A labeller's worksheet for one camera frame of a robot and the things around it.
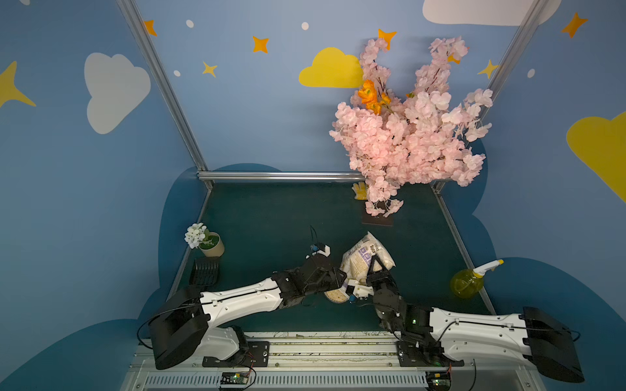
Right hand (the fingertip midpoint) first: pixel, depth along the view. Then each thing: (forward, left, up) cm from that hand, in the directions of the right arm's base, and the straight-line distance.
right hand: (388, 255), depth 75 cm
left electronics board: (-33, +45, -20) cm, 60 cm away
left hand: (-4, +12, -6) cm, 14 cm away
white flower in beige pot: (+8, +64, -13) cm, 66 cm away
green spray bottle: (-2, -30, -12) cm, 32 cm away
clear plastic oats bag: (-1, +10, -2) cm, 10 cm away
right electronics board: (-29, -16, -21) cm, 40 cm away
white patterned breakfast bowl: (-8, +14, -17) cm, 23 cm away
